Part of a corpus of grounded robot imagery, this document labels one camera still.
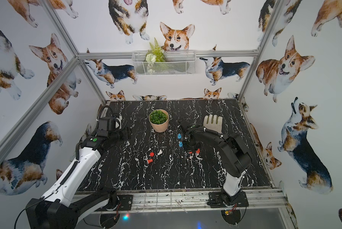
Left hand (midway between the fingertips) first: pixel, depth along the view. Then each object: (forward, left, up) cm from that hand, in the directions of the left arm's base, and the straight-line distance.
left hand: (129, 128), depth 81 cm
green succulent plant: (+13, -14, -8) cm, 21 cm away
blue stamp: (+4, -29, -18) cm, 34 cm away
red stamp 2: (-12, -10, -18) cm, 24 cm away
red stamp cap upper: (-8, -11, -19) cm, 23 cm away
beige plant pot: (+8, -17, -12) cm, 22 cm away
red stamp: (-7, -35, -19) cm, 41 cm away
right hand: (-6, -34, -16) cm, 38 cm away
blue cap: (-2, -29, -18) cm, 34 cm away
